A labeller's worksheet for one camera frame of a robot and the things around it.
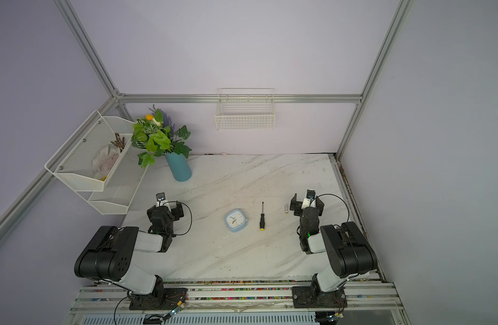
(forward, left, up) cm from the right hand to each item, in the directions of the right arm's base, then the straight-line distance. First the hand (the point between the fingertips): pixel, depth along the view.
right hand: (306, 198), depth 93 cm
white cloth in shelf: (+5, +83, +23) cm, 86 cm away
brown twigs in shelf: (+13, +80, +25) cm, 84 cm away
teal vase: (+21, +63, +2) cm, 67 cm away
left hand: (0, +65, -1) cm, 65 cm away
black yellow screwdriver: (-7, +21, -7) cm, 23 cm away
